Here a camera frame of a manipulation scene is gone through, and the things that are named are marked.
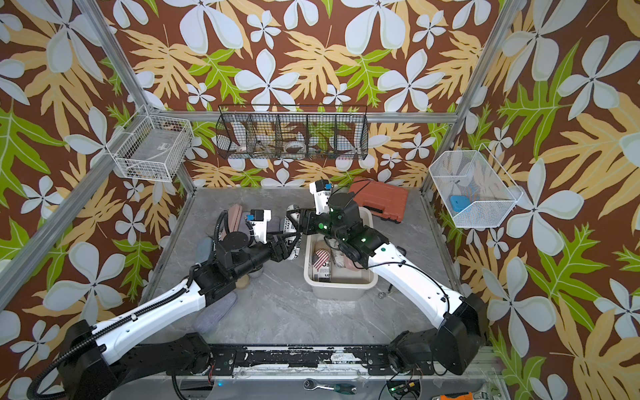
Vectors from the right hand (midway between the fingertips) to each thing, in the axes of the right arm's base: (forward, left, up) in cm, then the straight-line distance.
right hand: (291, 213), depth 70 cm
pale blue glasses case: (+6, +38, -29) cm, 48 cm away
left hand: (-4, -1, -4) cm, 6 cm away
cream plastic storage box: (-15, -16, -16) cm, 27 cm away
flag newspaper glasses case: (-3, 0, -1) cm, 4 cm away
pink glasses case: (+19, +27, -24) cm, 40 cm away
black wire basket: (+42, +2, 0) cm, 42 cm away
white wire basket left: (+27, +49, +3) cm, 56 cm away
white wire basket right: (+14, -62, -6) cm, 64 cm away
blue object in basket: (+9, -54, -6) cm, 55 cm away
